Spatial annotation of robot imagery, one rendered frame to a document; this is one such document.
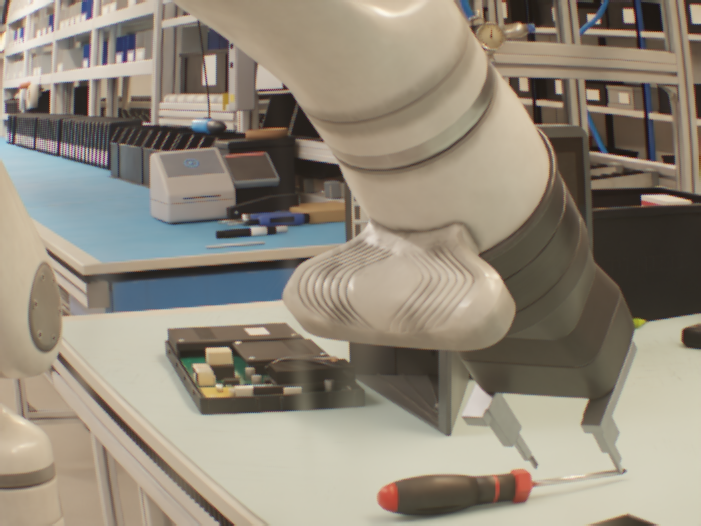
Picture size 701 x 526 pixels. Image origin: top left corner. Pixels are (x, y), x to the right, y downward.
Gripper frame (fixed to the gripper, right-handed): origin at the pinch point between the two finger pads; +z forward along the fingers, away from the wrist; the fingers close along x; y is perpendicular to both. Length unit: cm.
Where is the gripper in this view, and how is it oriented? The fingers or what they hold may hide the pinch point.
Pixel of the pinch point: (578, 468)
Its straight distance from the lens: 75.0
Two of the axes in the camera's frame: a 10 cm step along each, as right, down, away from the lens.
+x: -8.2, -0.5, 5.8
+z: 4.3, 6.1, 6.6
